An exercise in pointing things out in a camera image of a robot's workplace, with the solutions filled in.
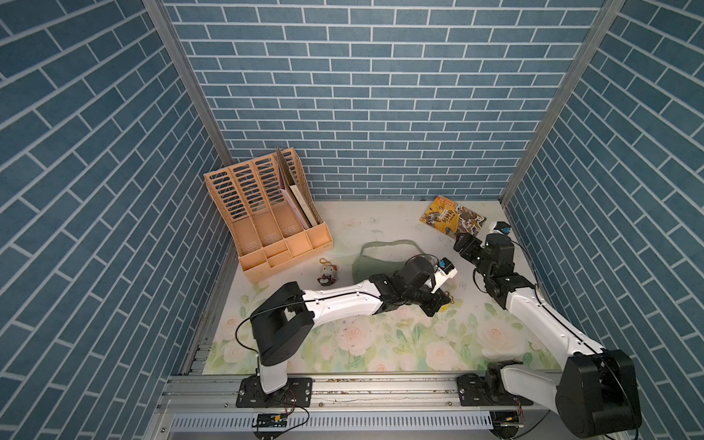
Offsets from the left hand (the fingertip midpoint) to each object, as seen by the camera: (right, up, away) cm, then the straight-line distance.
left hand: (455, 305), depth 75 cm
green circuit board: (-50, -30, -3) cm, 58 cm away
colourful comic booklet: (+11, +25, +38) cm, 47 cm away
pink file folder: (-49, +32, +10) cm, 60 cm away
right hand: (+8, +18, +11) cm, 22 cm away
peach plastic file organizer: (-66, +20, +34) cm, 77 cm away
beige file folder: (-48, +33, +11) cm, 59 cm away
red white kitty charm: (-38, +5, +20) cm, 43 cm away
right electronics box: (+11, -30, -4) cm, 32 cm away
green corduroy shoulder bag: (-26, +7, +22) cm, 34 cm away
